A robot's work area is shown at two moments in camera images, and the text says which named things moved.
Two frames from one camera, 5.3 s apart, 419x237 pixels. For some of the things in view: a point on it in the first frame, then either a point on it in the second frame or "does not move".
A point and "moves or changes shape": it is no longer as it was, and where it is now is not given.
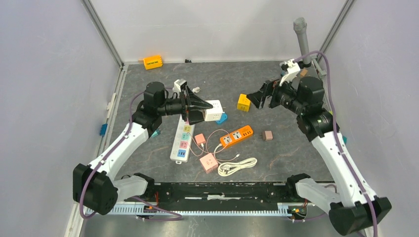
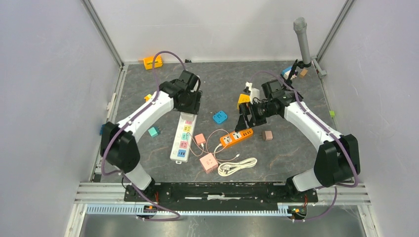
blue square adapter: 224,117 does not move
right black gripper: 273,88 to 256,121
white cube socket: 215,113 moves or changes shape
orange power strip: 239,135 does not move
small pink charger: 200,138 does not move
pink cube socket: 209,163 does not move
